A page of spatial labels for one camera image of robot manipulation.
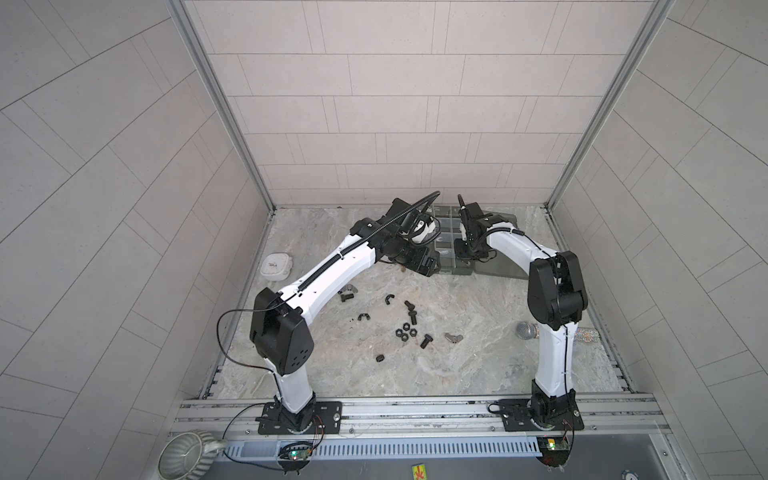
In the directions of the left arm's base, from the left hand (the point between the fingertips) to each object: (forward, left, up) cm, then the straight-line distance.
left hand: (434, 259), depth 77 cm
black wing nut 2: (-2, +13, -20) cm, 24 cm away
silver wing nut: (-14, -6, -19) cm, 24 cm away
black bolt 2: (-1, +25, -19) cm, 32 cm away
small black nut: (-19, +14, -20) cm, 31 cm away
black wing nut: (-8, +21, -19) cm, 30 cm away
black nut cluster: (-12, +5, -20) cm, 24 cm away
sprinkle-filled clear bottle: (-23, -26, +9) cm, 35 cm away
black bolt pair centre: (-6, +5, -20) cm, 21 cm away
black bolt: (-14, +1, -19) cm, 24 cm away
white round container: (+8, +49, -17) cm, 52 cm away
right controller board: (-39, -27, -20) cm, 52 cm away
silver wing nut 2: (+2, +25, -20) cm, 32 cm away
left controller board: (-41, +32, -16) cm, 54 cm away
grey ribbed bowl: (-41, +57, -18) cm, 72 cm away
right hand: (+13, -11, -17) cm, 24 cm away
